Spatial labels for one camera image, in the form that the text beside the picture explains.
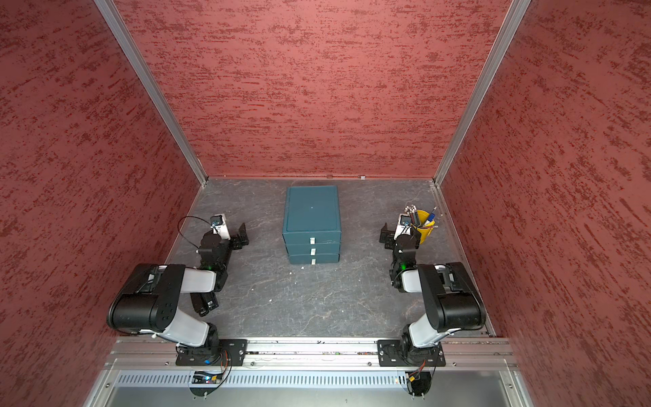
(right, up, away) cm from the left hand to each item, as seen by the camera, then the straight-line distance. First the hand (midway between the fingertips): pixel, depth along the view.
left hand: (232, 229), depth 93 cm
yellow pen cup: (+73, -1, 0) cm, 73 cm away
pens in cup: (+66, +8, -5) cm, 67 cm away
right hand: (+63, +1, 0) cm, 63 cm away
